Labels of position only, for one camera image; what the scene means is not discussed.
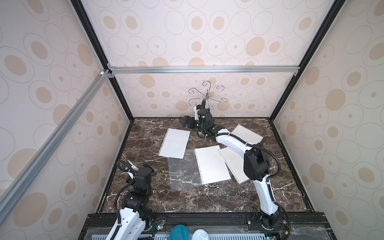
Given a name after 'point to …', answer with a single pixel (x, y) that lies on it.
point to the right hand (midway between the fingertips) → (191, 119)
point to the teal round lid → (179, 232)
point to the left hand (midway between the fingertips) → (145, 163)
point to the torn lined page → (174, 143)
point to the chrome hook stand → (208, 96)
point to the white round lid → (200, 234)
